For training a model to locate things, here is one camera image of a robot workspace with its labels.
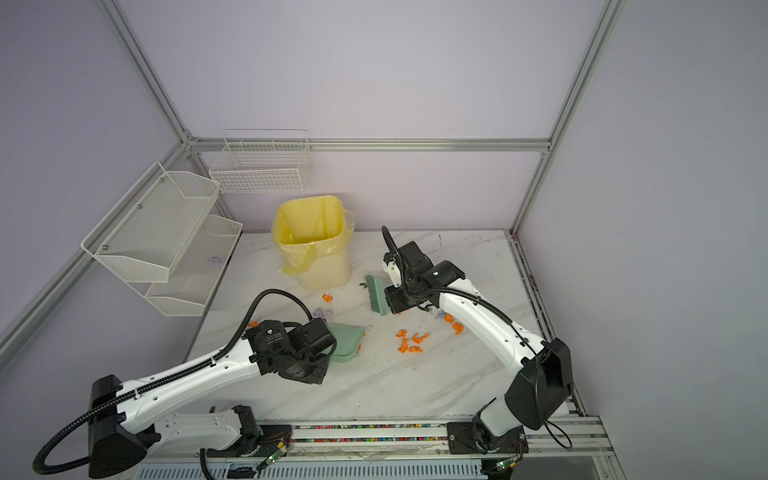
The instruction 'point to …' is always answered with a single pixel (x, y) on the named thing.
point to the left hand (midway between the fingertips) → (314, 376)
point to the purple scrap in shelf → (215, 259)
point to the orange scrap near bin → (327, 298)
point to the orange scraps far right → (458, 327)
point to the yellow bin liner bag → (306, 229)
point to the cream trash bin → (332, 272)
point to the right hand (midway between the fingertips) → (388, 299)
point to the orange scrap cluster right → (417, 338)
